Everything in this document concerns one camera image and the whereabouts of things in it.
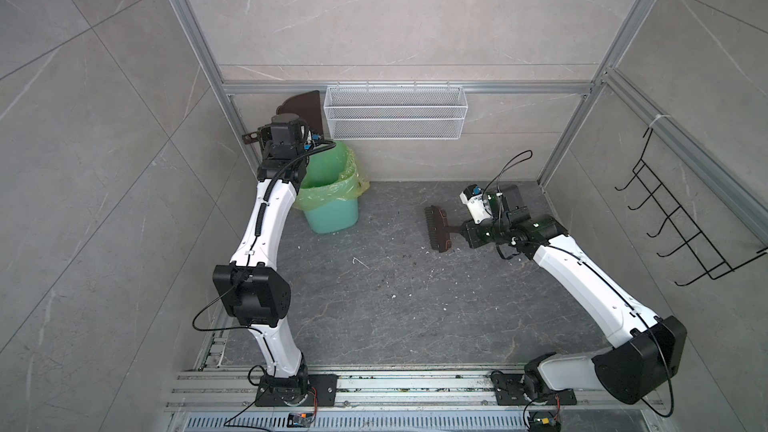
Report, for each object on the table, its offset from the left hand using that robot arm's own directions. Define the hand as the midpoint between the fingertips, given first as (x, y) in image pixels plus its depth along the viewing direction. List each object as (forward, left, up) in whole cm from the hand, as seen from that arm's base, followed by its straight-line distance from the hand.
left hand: (251, 123), depth 73 cm
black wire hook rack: (-29, -101, -10) cm, 106 cm away
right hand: (-18, -54, -22) cm, 61 cm away
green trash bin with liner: (-7, -17, -20) cm, 27 cm away
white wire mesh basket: (+25, -38, -13) cm, 47 cm away
